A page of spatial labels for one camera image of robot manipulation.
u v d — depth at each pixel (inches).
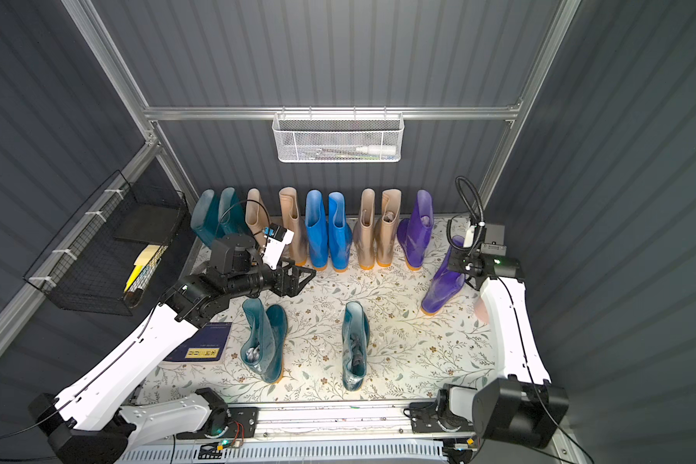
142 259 29.0
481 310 36.0
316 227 32.6
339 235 33.4
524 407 15.2
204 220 33.6
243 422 28.9
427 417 29.0
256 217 33.4
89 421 14.8
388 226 33.9
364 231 33.3
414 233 35.2
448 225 27.3
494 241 22.5
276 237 22.8
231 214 34.0
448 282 27.9
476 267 21.0
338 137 48.8
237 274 20.4
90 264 27.3
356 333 26.2
